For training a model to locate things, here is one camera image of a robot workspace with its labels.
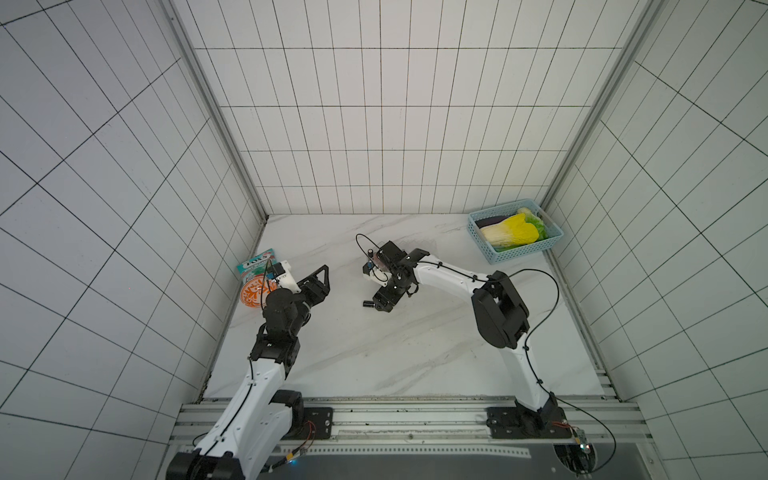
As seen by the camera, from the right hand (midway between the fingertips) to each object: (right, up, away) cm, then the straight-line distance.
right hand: (375, 300), depth 93 cm
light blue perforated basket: (+52, +32, +21) cm, 65 cm away
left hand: (-15, +10, -12) cm, 22 cm away
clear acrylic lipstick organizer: (+2, +13, -10) cm, 16 cm away
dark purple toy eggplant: (+43, +27, +19) cm, 54 cm away
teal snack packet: (-42, +11, +10) cm, 45 cm away
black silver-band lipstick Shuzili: (-2, -1, -1) cm, 3 cm away
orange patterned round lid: (-40, +3, +1) cm, 41 cm away
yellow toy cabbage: (+53, +23, +12) cm, 59 cm away
